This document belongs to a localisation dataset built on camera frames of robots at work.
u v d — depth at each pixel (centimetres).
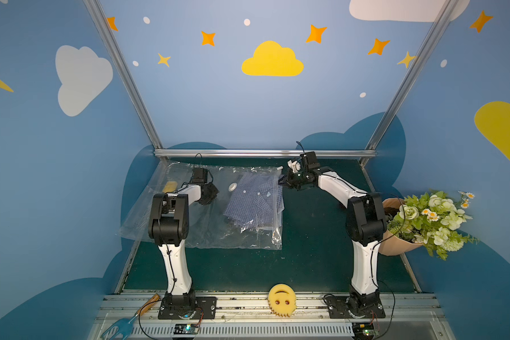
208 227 95
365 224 56
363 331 71
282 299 74
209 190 96
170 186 108
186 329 71
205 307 75
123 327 69
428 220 67
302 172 86
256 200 95
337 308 74
